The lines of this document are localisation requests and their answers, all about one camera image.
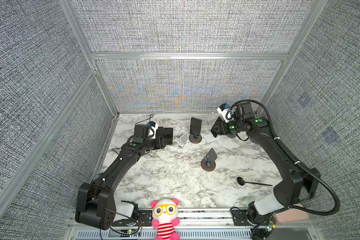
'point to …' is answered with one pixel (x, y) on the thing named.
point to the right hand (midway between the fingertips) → (218, 125)
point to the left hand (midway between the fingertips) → (164, 140)
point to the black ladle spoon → (241, 182)
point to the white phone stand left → (183, 141)
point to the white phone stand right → (210, 137)
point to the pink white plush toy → (165, 213)
